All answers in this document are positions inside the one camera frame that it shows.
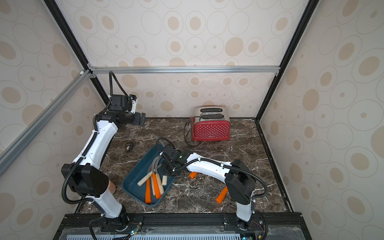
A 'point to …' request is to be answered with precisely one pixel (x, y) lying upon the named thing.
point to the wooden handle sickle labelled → (164, 179)
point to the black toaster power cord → (184, 131)
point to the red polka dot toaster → (210, 123)
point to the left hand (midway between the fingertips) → (140, 113)
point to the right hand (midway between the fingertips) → (167, 170)
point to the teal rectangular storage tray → (129, 185)
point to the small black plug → (130, 147)
